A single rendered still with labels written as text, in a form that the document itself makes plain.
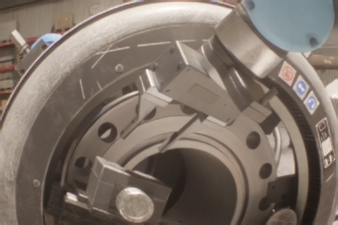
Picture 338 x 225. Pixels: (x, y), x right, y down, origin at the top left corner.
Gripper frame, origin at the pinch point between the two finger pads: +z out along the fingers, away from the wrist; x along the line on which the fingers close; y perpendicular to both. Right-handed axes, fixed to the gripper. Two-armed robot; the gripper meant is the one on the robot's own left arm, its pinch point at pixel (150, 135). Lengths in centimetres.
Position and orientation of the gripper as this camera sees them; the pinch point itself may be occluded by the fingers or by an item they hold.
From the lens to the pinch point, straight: 58.2
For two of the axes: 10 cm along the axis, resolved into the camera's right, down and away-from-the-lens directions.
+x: -7.1, -3.0, -6.3
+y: -2.6, -7.2, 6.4
